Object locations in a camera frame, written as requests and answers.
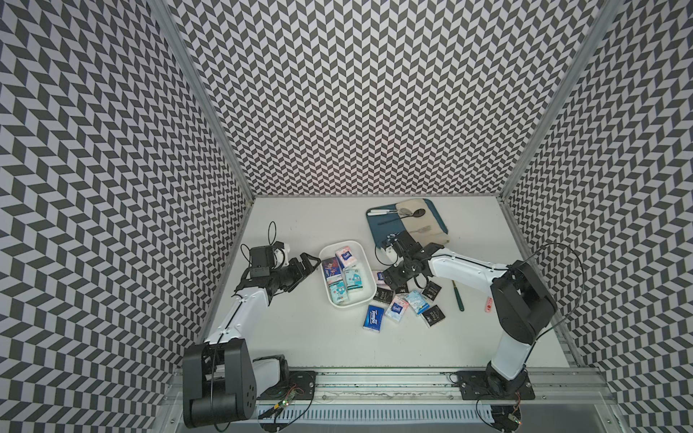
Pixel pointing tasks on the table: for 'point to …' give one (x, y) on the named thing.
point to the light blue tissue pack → (417, 301)
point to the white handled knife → (382, 213)
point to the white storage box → (355, 298)
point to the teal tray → (383, 225)
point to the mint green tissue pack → (338, 291)
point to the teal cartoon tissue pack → (355, 280)
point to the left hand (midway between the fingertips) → (312, 269)
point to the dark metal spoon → (417, 213)
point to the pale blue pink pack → (397, 307)
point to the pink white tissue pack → (346, 256)
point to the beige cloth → (426, 229)
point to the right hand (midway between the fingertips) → (397, 276)
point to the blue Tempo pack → (374, 318)
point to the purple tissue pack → (331, 267)
